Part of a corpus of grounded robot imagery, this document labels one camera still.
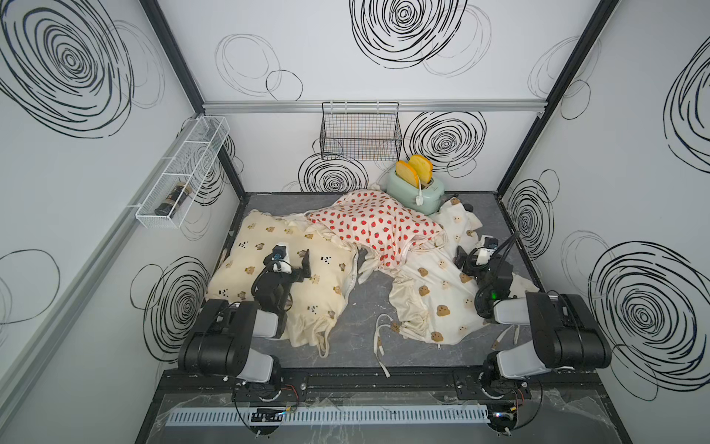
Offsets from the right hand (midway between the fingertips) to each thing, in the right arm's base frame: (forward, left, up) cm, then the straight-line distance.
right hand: (475, 248), depth 90 cm
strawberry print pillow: (+4, +32, +6) cm, 33 cm away
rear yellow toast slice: (+28, +16, +11) cm, 34 cm away
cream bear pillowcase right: (-17, +14, -3) cm, 22 cm away
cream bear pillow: (-19, +50, -1) cm, 54 cm away
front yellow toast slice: (+26, +22, +10) cm, 35 cm away
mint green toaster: (+19, +14, +3) cm, 24 cm away
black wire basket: (+58, +40, +6) cm, 71 cm away
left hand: (-4, +60, +3) cm, 60 cm away
